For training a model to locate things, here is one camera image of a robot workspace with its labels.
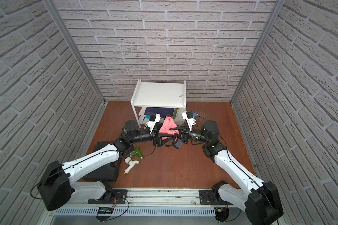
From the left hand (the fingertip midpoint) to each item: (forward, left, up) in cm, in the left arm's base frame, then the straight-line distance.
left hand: (168, 126), depth 68 cm
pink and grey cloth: (-2, 0, +5) cm, 5 cm away
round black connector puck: (-34, -28, -30) cm, 53 cm away
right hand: (-2, -1, 0) cm, 3 cm away
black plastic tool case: (-15, +33, -24) cm, 43 cm away
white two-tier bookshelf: (+18, +4, +5) cm, 19 cm away
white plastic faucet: (-8, +23, -28) cm, 37 cm away
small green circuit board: (-31, +33, -32) cm, 56 cm away
